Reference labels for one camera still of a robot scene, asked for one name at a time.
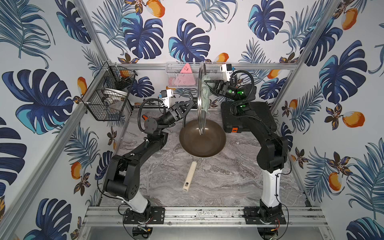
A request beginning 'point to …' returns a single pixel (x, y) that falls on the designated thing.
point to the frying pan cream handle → (197, 146)
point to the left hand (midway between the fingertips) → (193, 102)
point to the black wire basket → (106, 97)
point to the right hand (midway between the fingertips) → (203, 84)
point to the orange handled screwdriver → (145, 117)
